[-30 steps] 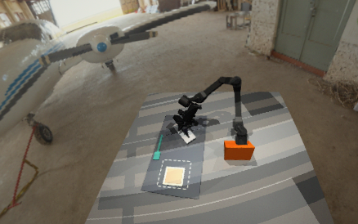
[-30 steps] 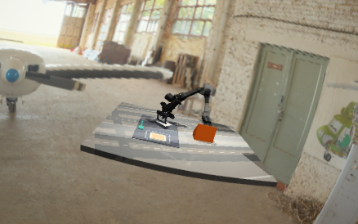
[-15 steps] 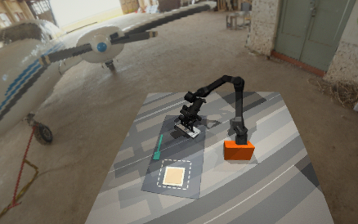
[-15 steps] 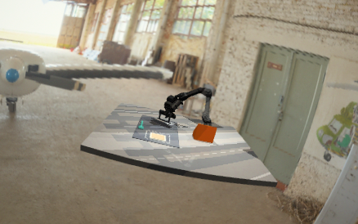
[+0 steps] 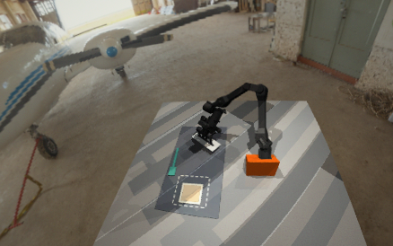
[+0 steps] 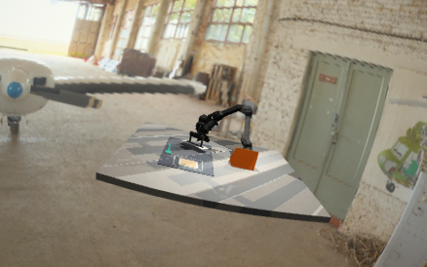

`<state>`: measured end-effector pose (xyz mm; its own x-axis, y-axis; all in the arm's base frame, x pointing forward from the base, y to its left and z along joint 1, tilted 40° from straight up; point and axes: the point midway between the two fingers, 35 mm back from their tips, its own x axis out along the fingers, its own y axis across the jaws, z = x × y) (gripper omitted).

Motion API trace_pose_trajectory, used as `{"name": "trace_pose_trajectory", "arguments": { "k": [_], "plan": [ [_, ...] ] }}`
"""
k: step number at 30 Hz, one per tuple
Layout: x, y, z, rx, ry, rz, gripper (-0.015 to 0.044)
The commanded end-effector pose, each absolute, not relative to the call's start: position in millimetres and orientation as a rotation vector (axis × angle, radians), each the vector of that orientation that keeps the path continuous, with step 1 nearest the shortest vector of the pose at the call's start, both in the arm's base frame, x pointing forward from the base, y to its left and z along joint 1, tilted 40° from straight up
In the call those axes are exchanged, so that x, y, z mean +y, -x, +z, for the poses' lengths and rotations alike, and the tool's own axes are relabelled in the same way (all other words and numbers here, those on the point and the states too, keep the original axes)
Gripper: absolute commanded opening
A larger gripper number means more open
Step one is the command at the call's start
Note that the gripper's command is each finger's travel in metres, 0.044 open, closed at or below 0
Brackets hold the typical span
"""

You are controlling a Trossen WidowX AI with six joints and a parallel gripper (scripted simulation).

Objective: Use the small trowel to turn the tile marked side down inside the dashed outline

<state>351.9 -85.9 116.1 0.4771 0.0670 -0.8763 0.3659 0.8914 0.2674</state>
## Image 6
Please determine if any cream square tile with dark centre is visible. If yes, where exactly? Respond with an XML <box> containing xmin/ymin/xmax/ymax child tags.
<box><xmin>179</xmin><ymin>159</ymin><xmax>197</xmax><ymax>170</ymax></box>

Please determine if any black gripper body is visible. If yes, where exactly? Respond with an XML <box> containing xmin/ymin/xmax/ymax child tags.
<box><xmin>196</xmin><ymin>121</ymin><xmax>212</xmax><ymax>142</ymax></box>

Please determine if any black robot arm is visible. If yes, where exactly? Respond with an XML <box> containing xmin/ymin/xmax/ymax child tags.
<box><xmin>199</xmin><ymin>104</ymin><xmax>252</xmax><ymax>151</ymax></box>

